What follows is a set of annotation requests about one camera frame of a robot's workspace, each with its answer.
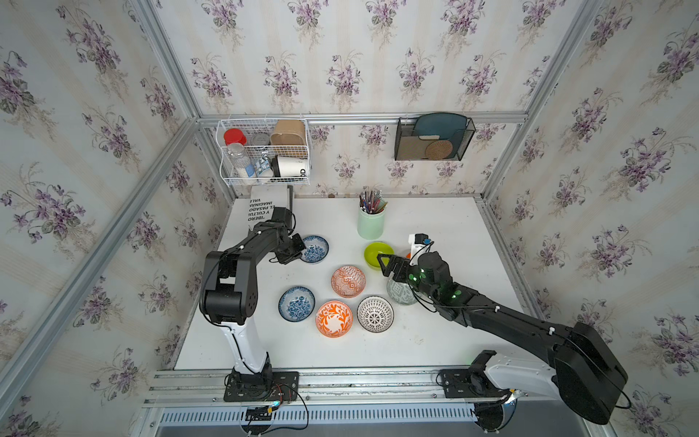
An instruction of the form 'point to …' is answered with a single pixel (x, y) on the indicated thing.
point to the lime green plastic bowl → (375, 248)
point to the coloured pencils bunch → (369, 201)
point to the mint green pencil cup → (370, 226)
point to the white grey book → (263, 200)
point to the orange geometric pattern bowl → (348, 281)
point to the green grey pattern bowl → (400, 292)
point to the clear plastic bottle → (239, 159)
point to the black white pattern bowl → (375, 314)
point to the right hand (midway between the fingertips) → (389, 258)
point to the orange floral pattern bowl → (334, 319)
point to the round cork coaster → (439, 149)
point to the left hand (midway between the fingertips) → (306, 255)
